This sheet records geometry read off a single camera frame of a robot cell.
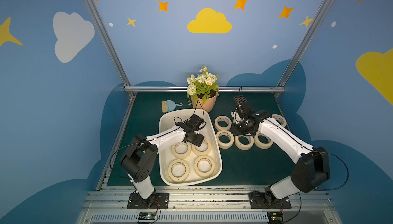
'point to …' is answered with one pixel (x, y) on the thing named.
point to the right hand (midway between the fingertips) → (236, 129)
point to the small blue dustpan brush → (168, 106)
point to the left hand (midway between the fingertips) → (197, 136)
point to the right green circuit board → (275, 217)
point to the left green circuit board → (147, 216)
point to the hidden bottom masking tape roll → (183, 155)
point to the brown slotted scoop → (239, 99)
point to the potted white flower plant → (202, 90)
